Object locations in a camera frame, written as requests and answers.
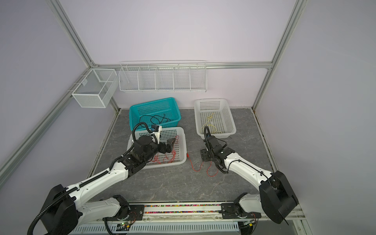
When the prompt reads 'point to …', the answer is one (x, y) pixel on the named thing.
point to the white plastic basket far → (217, 114)
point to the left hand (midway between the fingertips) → (168, 138)
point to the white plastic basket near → (178, 153)
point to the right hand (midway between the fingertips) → (208, 152)
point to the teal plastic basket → (165, 112)
